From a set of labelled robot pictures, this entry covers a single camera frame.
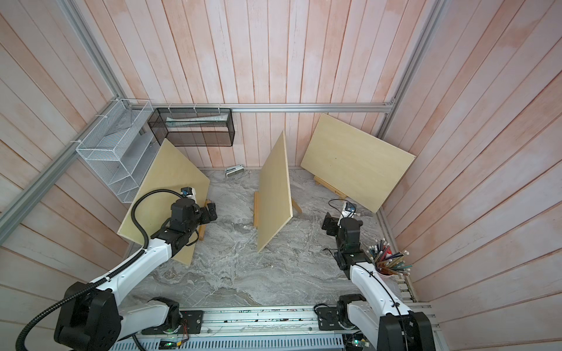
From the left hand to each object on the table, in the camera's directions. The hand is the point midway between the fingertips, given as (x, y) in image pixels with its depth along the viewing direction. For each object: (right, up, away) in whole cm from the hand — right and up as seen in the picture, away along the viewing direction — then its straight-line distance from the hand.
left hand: (205, 208), depth 87 cm
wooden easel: (+55, +8, +20) cm, 60 cm away
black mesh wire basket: (-13, +39, +20) cm, 46 cm away
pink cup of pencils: (+69, -18, -10) cm, 72 cm away
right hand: (+54, -2, -1) cm, 54 cm away
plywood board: (-16, +16, +3) cm, 23 cm away
